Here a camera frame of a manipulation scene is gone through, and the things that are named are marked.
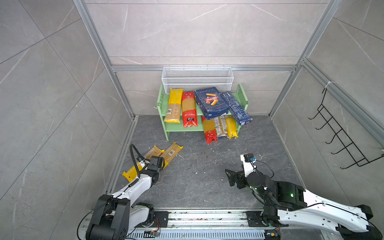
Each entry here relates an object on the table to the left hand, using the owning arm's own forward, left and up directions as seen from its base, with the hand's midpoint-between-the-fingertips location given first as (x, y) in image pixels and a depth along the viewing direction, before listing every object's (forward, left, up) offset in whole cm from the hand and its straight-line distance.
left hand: (154, 165), depth 90 cm
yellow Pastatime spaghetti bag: (+14, -49, +14) cm, 52 cm away
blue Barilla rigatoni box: (+22, -35, +30) cm, 52 cm away
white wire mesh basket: (+49, -24, +28) cm, 61 cm away
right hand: (-12, -42, +18) cm, 48 cm away
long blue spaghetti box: (+16, -49, +28) cm, 59 cm away
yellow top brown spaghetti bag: (+18, -14, +27) cm, 35 cm away
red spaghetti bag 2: (+15, -35, +13) cm, 41 cm away
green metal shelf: (+11, -16, +23) cm, 30 cm away
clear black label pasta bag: (+19, -42, +14) cm, 48 cm away
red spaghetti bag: (+16, -23, +27) cm, 39 cm away
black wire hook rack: (-15, -91, +31) cm, 97 cm away
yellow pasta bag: (+8, -10, 0) cm, 12 cm away
